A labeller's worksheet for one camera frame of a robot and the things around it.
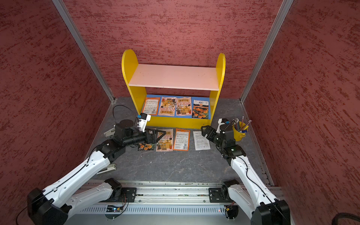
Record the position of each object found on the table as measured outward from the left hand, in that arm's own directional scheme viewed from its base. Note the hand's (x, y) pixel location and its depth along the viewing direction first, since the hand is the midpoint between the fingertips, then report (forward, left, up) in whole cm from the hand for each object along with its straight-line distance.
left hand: (160, 135), depth 72 cm
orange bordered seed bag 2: (+10, -11, -24) cm, 28 cm away
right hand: (+6, -25, -7) cm, 27 cm away
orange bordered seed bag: (+29, +11, -9) cm, 32 cm away
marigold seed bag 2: (+4, +12, -23) cm, 27 cm away
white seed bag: (+8, -25, -24) cm, 35 cm away
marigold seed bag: (+26, -24, -9) cm, 36 cm away
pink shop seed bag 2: (+7, 0, -23) cm, 24 cm away
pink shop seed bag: (+29, -1, -9) cm, 30 cm away
